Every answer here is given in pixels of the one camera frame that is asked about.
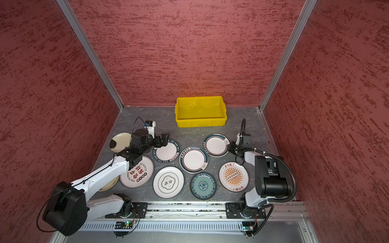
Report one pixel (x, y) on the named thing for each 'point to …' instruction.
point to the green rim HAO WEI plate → (168, 154)
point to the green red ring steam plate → (216, 145)
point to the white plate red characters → (140, 175)
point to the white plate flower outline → (168, 182)
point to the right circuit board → (248, 226)
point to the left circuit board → (123, 225)
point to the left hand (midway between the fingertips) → (162, 137)
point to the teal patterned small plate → (203, 186)
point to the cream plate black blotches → (119, 141)
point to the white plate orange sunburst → (233, 176)
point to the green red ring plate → (193, 159)
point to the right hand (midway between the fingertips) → (228, 148)
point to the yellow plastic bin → (196, 111)
